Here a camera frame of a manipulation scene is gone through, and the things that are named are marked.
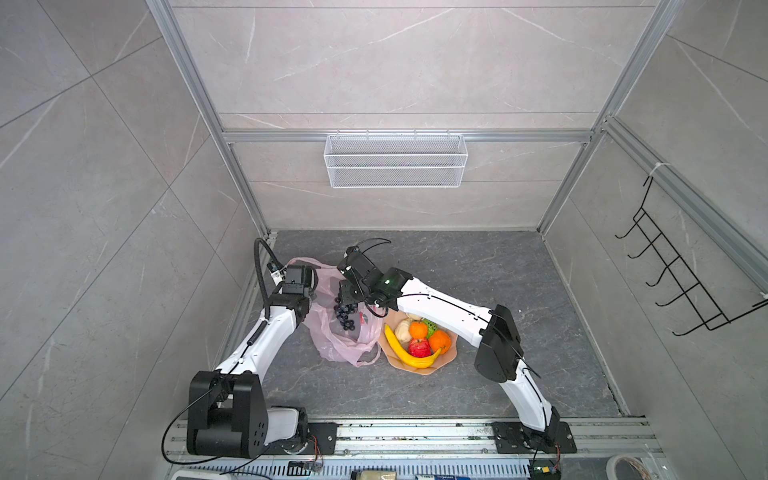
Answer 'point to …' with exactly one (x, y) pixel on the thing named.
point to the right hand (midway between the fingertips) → (344, 287)
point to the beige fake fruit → (403, 330)
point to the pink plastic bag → (357, 345)
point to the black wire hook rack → (694, 295)
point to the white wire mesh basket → (396, 161)
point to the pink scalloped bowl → (442, 361)
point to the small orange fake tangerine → (418, 330)
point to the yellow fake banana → (415, 362)
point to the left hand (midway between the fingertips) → (293, 285)
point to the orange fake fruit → (439, 340)
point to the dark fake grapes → (343, 311)
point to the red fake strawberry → (419, 347)
